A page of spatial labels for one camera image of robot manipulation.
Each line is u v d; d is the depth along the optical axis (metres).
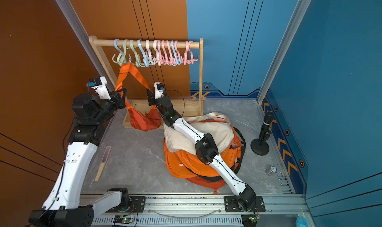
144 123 0.72
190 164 0.73
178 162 0.80
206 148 0.68
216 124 0.83
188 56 0.73
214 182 0.74
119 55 0.65
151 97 0.79
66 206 0.37
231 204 0.72
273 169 0.79
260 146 0.92
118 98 0.57
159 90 0.77
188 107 1.19
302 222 0.66
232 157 0.78
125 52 0.69
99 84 0.54
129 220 0.70
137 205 0.74
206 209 0.72
